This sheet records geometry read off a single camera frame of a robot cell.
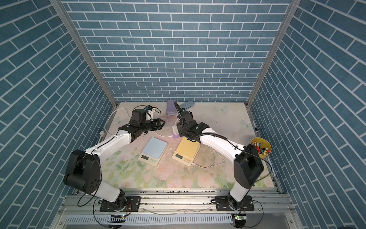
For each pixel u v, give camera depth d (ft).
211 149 1.81
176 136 3.24
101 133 3.43
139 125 2.24
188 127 2.07
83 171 1.44
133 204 2.41
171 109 3.84
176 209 2.40
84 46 2.83
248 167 1.46
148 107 2.59
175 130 3.16
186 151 2.99
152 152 2.99
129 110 3.81
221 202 2.42
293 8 2.35
